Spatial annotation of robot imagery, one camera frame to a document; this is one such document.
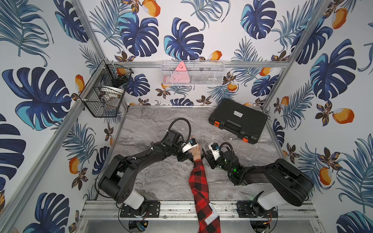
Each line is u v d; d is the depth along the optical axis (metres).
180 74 0.91
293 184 0.45
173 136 0.70
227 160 0.69
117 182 0.44
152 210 0.74
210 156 0.80
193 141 0.76
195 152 0.90
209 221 0.70
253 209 0.66
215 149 0.75
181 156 0.77
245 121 1.10
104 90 0.79
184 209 0.76
